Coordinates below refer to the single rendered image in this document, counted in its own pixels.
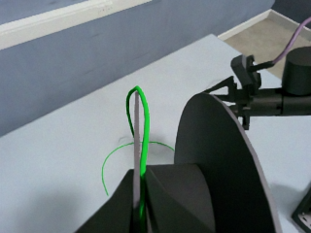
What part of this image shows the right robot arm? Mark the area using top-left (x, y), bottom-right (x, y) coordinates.
top-left (229, 47), bottom-right (311, 232)

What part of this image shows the black cable reel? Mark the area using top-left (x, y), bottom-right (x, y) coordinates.
top-left (133, 91), bottom-right (284, 233)

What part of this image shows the green cable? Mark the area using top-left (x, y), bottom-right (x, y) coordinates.
top-left (102, 85), bottom-right (157, 233)

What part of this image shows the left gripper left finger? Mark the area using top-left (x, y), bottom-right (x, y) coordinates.
top-left (74, 169), bottom-right (134, 233)

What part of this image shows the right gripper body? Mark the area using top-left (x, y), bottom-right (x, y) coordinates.
top-left (234, 58), bottom-right (282, 131)

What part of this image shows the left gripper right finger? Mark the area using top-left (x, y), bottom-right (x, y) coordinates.
top-left (145, 168), bottom-right (215, 233)

